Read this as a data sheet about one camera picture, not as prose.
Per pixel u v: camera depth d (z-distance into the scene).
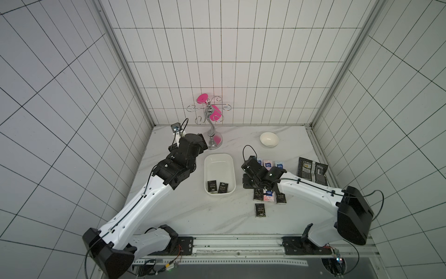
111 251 0.36
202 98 0.95
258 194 0.85
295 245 0.74
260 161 0.98
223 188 0.88
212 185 0.88
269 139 1.07
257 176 0.62
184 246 0.73
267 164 0.97
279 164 0.97
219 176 0.97
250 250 0.73
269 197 0.85
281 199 0.85
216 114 0.89
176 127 0.58
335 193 0.45
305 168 0.97
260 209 0.81
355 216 0.42
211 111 0.90
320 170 0.95
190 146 0.49
